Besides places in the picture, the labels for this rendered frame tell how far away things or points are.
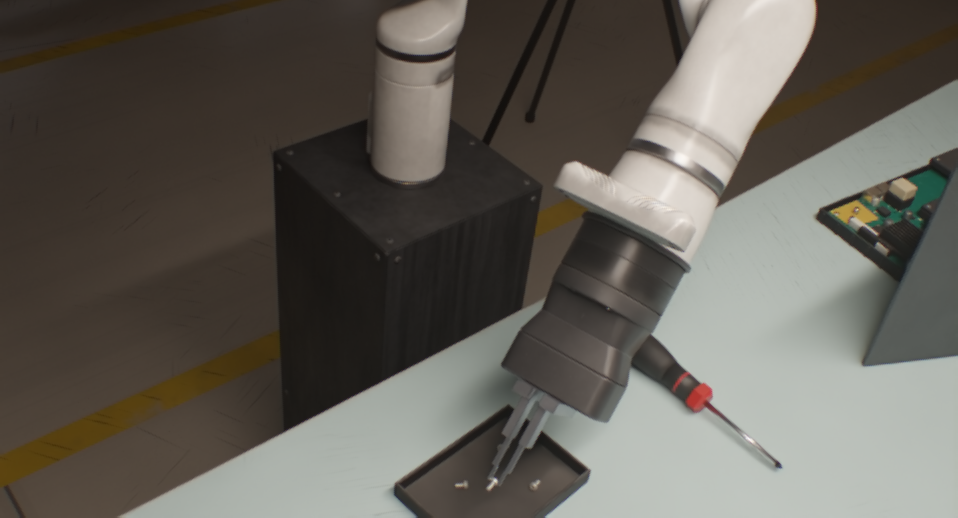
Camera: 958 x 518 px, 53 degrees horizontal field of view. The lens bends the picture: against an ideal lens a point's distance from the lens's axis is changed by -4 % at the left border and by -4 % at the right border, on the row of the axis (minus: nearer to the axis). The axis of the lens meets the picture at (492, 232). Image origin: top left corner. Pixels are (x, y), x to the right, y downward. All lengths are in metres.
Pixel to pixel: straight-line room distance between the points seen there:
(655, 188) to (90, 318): 1.82
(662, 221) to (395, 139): 0.62
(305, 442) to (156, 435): 1.35
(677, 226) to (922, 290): 0.30
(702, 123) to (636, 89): 2.63
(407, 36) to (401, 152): 0.15
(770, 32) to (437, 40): 0.52
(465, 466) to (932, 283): 0.39
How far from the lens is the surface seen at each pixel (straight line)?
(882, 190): 1.06
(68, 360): 2.23
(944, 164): 1.14
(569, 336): 0.63
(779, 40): 0.65
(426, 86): 1.12
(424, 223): 1.14
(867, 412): 0.83
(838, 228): 1.00
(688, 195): 0.63
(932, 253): 0.80
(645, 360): 0.77
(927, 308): 0.85
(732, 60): 0.64
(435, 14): 1.10
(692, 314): 0.85
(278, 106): 2.98
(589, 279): 0.62
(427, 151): 1.17
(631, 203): 0.59
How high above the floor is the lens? 1.55
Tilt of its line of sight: 38 degrees down
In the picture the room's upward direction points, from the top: 8 degrees clockwise
